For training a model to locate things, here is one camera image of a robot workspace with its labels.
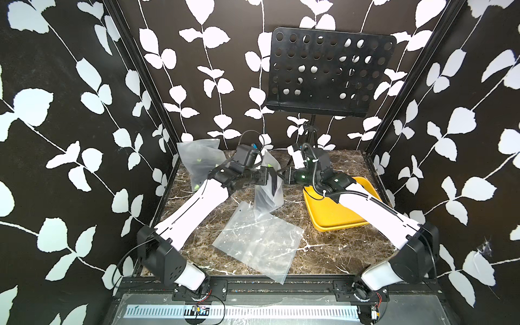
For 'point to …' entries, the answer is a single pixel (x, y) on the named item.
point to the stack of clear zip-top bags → (267, 243)
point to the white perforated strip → (244, 312)
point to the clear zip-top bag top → (201, 156)
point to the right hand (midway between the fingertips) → (274, 170)
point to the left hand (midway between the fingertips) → (269, 171)
